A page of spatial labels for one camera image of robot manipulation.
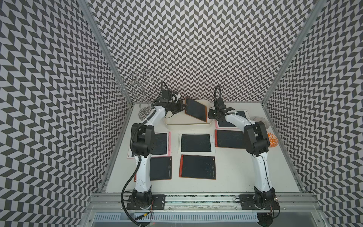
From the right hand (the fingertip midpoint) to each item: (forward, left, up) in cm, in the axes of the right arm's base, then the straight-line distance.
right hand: (211, 115), depth 105 cm
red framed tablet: (+6, +12, 0) cm, 13 cm away
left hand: (-1, +18, +11) cm, 21 cm away
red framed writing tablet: (-38, +33, -2) cm, 51 cm away
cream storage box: (+2, +23, -6) cm, 24 cm away
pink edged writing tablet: (-23, +34, -4) cm, 42 cm away
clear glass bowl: (-4, -37, -1) cm, 38 cm away
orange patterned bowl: (-21, -40, -2) cm, 45 cm away
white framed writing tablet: (-22, +12, -4) cm, 25 cm away
